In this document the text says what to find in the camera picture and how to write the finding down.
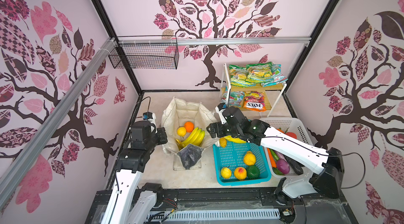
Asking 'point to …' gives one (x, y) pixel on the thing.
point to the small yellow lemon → (181, 131)
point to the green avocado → (253, 172)
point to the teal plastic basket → (240, 163)
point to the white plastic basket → (292, 126)
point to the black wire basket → (145, 52)
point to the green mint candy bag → (235, 98)
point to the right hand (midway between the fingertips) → (212, 125)
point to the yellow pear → (225, 172)
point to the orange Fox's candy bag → (254, 101)
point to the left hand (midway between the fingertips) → (164, 132)
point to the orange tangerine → (189, 126)
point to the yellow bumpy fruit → (250, 159)
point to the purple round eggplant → (283, 166)
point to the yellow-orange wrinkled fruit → (223, 142)
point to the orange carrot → (273, 162)
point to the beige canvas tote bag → (178, 112)
